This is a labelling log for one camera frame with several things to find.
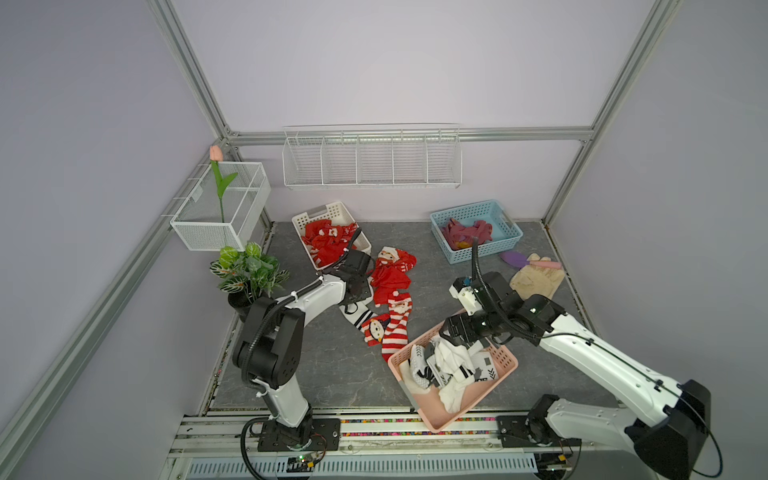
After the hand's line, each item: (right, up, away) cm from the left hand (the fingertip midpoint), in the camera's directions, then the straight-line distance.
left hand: (359, 293), depth 94 cm
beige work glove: (+60, +3, +8) cm, 61 cm away
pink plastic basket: (+20, -26, -17) cm, 37 cm away
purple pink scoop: (+57, +10, +15) cm, 60 cm away
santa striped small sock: (+12, -11, -5) cm, 17 cm away
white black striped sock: (+1, -4, -12) cm, 13 cm away
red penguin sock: (+5, -10, -5) cm, 12 cm away
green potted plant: (-27, +7, -18) cm, 33 cm away
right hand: (+26, -6, -18) cm, 32 cm away
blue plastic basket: (+54, +22, +21) cm, 62 cm away
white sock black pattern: (+27, -17, -16) cm, 36 cm away
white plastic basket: (-13, +20, +11) cm, 26 cm away
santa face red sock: (+11, +10, +11) cm, 19 cm away
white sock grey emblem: (+36, -19, -11) cm, 43 cm away
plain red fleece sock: (+8, +3, +7) cm, 12 cm away
